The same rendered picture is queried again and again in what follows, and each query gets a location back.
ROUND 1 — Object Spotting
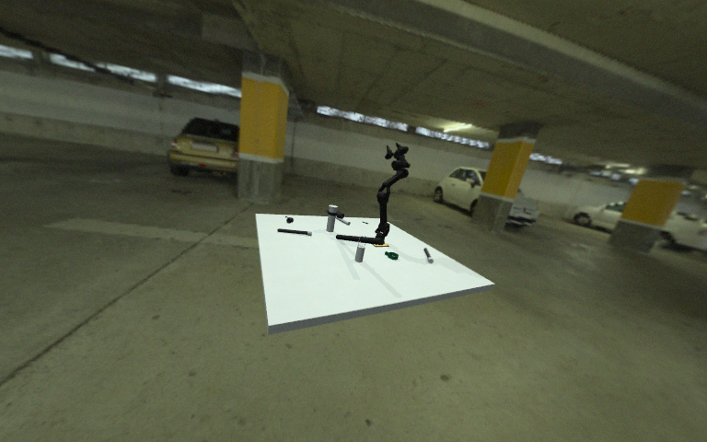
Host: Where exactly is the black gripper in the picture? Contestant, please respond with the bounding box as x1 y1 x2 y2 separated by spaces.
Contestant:
385 142 409 160

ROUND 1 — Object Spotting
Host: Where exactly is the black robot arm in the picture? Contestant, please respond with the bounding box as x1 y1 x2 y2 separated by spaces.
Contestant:
375 146 411 240

